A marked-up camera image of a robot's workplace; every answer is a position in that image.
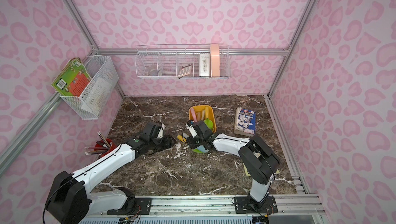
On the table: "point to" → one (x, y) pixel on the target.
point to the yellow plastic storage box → (201, 112)
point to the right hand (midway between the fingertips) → (189, 139)
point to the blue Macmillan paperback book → (245, 122)
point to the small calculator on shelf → (185, 70)
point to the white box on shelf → (204, 65)
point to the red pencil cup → (101, 147)
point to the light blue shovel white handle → (202, 148)
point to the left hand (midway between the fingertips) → (174, 140)
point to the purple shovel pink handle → (194, 115)
